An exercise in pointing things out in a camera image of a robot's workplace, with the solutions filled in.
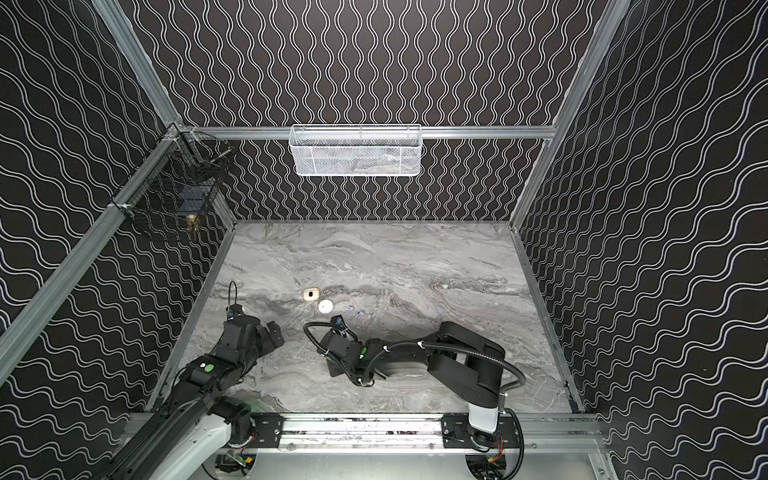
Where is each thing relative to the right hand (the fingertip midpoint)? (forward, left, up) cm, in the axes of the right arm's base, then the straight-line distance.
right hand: (337, 358), depth 86 cm
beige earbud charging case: (+20, +11, +3) cm, 23 cm away
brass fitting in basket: (+26, +39, +30) cm, 56 cm away
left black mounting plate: (-18, +15, 0) cm, 23 cm away
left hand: (+3, +16, +9) cm, 19 cm away
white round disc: (+16, +6, +2) cm, 17 cm away
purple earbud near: (+14, -5, 0) cm, 15 cm away
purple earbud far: (+16, -2, 0) cm, 17 cm away
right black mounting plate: (-18, -32, -1) cm, 37 cm away
